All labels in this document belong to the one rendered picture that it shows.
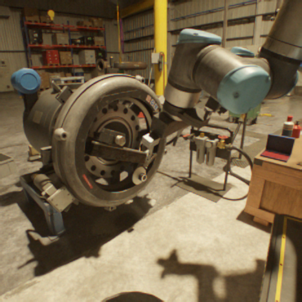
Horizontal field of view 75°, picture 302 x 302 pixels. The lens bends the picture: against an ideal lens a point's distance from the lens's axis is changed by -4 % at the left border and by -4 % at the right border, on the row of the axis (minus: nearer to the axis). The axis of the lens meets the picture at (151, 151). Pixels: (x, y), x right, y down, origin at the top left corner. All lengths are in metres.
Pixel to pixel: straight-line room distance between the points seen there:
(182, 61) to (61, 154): 0.69
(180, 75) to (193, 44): 0.07
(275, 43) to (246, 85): 0.15
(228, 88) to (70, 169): 0.79
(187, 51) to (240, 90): 0.15
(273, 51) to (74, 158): 0.83
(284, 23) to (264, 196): 1.22
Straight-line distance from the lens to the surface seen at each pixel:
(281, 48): 0.51
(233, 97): 0.39
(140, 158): 1.22
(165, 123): 0.52
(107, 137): 0.99
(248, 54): 0.91
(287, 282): 0.93
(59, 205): 1.08
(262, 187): 1.52
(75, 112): 0.96
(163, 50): 4.79
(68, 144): 0.96
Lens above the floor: 0.99
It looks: 21 degrees down
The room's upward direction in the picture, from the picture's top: 1 degrees counter-clockwise
